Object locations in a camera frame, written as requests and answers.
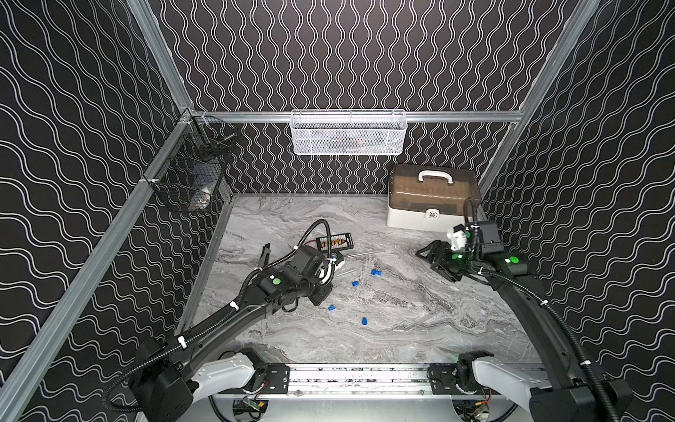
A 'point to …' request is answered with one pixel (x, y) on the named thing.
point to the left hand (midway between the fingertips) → (328, 278)
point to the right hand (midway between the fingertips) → (423, 257)
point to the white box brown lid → (430, 198)
